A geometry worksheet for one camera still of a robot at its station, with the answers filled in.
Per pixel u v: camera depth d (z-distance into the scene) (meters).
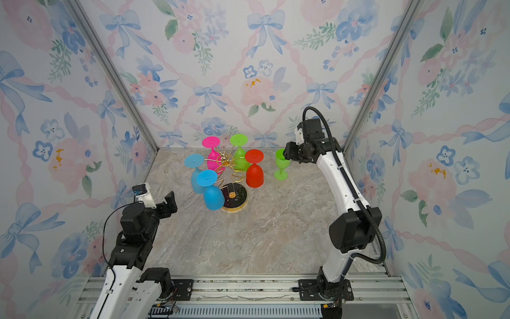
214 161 0.78
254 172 0.83
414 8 0.68
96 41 0.77
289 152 0.72
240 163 0.89
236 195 0.98
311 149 0.57
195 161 0.76
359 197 0.47
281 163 0.96
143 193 0.62
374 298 0.76
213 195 0.75
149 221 0.59
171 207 0.69
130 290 0.49
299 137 0.74
